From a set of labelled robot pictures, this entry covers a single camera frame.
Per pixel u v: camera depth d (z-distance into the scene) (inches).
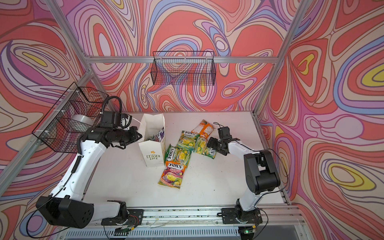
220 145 28.1
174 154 36.7
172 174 33.1
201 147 37.7
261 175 18.5
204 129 41.3
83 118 28.9
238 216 26.1
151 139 28.3
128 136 25.8
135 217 28.7
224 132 29.9
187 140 38.9
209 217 29.5
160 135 32.2
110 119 22.3
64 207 14.6
